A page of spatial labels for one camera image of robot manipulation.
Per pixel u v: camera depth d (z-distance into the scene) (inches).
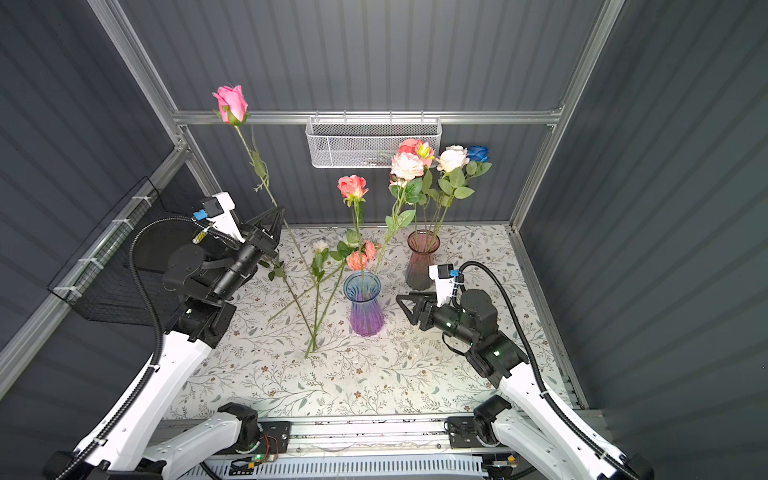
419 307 24.4
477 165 31.8
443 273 24.7
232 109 19.5
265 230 23.2
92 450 14.6
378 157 36.8
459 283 24.4
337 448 28.7
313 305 38.9
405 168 24.9
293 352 34.9
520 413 24.4
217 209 19.9
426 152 26.3
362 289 32.5
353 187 28.9
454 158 29.0
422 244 36.6
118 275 27.5
